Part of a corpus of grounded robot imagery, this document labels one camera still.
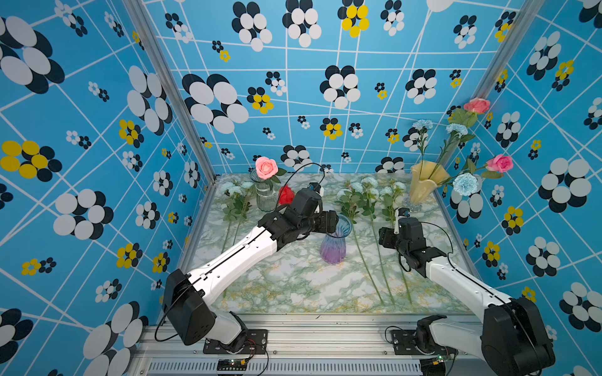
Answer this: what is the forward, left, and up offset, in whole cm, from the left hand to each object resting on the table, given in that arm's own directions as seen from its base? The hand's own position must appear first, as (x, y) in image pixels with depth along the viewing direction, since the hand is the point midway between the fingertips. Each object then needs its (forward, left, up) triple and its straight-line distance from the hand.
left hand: (333, 215), depth 75 cm
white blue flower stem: (+25, -12, -22) cm, 36 cm away
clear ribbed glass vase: (+19, +26, -15) cm, 35 cm away
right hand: (+3, -24, -14) cm, 28 cm away
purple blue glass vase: (0, -2, -21) cm, 21 cm away
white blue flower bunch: (+29, -21, -19) cm, 40 cm away
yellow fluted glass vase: (+26, -42, -9) cm, 50 cm away
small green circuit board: (-38, +32, -27) cm, 57 cm away
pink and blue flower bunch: (+7, -41, +10) cm, 43 cm away
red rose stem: (+5, +15, +4) cm, 17 cm away
